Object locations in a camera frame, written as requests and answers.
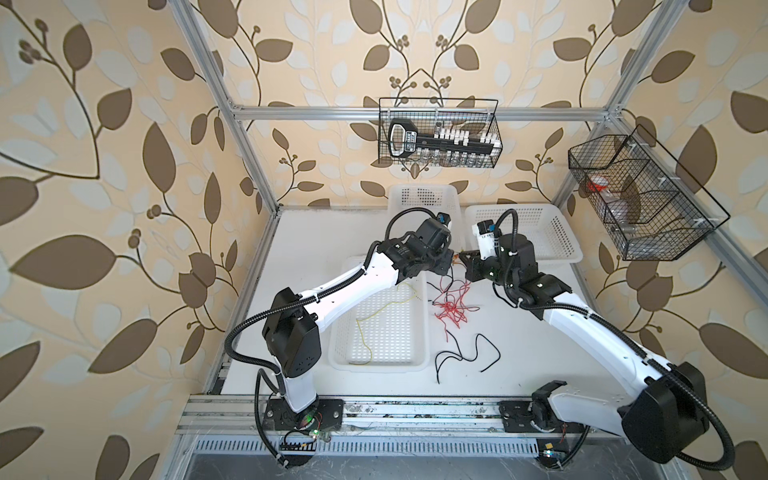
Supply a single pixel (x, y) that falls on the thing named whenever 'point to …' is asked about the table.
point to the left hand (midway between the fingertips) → (450, 253)
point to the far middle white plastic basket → (441, 199)
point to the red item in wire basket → (595, 187)
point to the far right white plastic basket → (546, 226)
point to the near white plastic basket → (390, 333)
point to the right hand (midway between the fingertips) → (462, 256)
